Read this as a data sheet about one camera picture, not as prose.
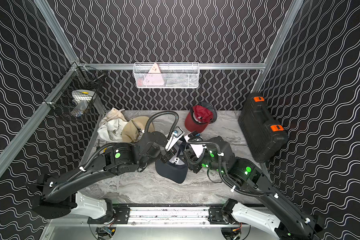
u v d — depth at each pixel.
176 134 0.50
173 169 0.72
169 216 0.76
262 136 0.82
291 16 0.72
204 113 1.10
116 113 1.13
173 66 0.97
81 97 0.81
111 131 1.03
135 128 1.00
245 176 0.41
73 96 0.80
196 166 0.54
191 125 1.10
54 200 0.38
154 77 0.90
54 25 0.75
